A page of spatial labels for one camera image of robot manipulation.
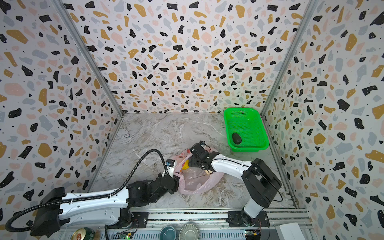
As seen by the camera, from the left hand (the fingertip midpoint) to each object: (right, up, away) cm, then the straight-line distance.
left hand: (181, 173), depth 75 cm
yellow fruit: (+2, +2, +6) cm, 7 cm away
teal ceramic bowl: (-6, -27, -4) cm, 28 cm away
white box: (+50, -24, -7) cm, 56 cm away
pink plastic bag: (+5, -7, +10) cm, 14 cm away
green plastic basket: (+47, +26, +42) cm, 68 cm away
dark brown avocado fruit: (+34, +15, +25) cm, 45 cm away
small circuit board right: (+37, -28, -3) cm, 46 cm away
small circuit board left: (-26, -28, -5) cm, 38 cm away
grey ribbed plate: (+4, -27, -4) cm, 27 cm away
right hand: (+5, +4, +14) cm, 15 cm away
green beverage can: (-38, -21, -14) cm, 45 cm away
